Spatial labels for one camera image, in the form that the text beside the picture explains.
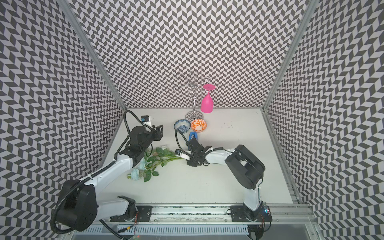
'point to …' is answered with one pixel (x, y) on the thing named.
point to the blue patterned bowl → (183, 125)
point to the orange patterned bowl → (199, 125)
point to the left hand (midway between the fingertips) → (159, 126)
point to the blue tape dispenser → (195, 135)
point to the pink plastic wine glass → (207, 106)
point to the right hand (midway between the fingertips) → (189, 158)
